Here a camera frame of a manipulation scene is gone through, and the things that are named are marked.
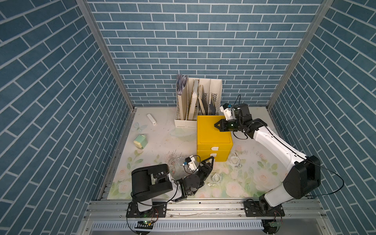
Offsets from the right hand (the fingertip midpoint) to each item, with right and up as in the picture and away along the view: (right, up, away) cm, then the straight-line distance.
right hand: (216, 125), depth 82 cm
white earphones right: (+13, -23, +10) cm, 28 cm away
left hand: (0, -20, -5) cm, 21 cm away
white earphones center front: (+1, -31, +3) cm, 31 cm away
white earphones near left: (-21, -23, +8) cm, 32 cm away
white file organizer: (-11, +18, +12) cm, 24 cm away
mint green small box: (-47, -10, +10) cm, 49 cm away
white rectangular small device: (-43, +2, +26) cm, 51 cm away
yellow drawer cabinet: (-4, -8, -6) cm, 11 cm away
